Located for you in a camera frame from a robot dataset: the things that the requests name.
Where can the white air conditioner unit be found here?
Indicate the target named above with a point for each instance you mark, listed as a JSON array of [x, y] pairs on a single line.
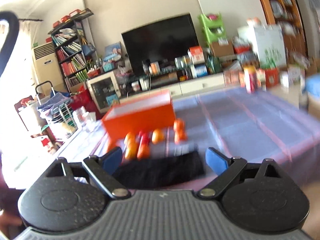
[[46, 66]]

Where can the black cloth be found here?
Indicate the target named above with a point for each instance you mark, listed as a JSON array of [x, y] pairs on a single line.
[[160, 172]]

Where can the wooden bookshelf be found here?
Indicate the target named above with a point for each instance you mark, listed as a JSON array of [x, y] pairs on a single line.
[[286, 14]]

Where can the green plastic shelf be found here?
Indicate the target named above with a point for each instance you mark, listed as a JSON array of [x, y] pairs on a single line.
[[213, 27]]

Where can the red drink can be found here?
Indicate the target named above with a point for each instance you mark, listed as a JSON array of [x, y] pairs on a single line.
[[250, 77]]

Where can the clear glass mug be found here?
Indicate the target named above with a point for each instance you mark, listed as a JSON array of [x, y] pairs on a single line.
[[84, 120]]

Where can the white chest freezer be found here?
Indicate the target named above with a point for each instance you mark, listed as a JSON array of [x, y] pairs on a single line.
[[267, 43]]

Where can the orange cardboard box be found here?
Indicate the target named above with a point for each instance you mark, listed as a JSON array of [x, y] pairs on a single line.
[[138, 115]]

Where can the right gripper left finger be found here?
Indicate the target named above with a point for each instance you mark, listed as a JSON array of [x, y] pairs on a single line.
[[100, 170]]

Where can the white tv stand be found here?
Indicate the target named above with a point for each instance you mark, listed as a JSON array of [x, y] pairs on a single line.
[[185, 88]]

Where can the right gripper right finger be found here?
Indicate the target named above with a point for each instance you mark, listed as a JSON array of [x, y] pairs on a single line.
[[227, 171]]

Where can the orange fruit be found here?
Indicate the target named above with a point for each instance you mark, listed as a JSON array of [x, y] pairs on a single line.
[[131, 146], [157, 136], [143, 151], [179, 125], [180, 136]]

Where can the white glass-door cabinet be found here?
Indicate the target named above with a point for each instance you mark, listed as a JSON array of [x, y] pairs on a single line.
[[104, 90]]

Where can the dark bookshelf with books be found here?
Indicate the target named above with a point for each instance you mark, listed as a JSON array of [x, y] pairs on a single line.
[[72, 48]]

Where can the blue plaid tablecloth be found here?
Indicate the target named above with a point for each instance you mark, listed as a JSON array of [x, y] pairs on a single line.
[[252, 126]]

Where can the black flat television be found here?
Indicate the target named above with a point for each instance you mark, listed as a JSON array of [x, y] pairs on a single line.
[[158, 41]]

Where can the red shopping bag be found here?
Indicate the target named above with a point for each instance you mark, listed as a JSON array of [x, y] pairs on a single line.
[[83, 99]]

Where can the shopping trolley cart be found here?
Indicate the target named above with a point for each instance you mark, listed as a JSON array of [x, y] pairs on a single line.
[[57, 112]]

